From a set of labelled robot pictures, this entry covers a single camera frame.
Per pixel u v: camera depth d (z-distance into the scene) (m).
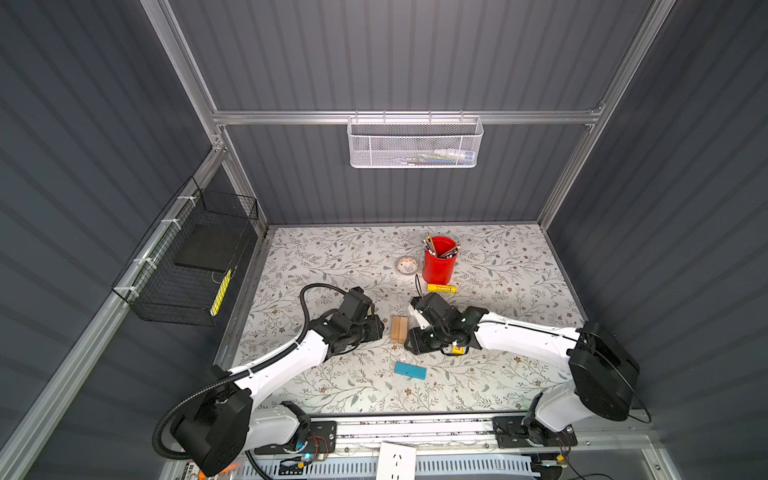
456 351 0.68
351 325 0.64
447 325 0.65
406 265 1.08
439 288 1.00
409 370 0.85
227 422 0.40
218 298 0.68
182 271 0.72
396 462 0.67
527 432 0.66
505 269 1.08
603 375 0.44
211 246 0.77
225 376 0.43
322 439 0.72
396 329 0.90
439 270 1.03
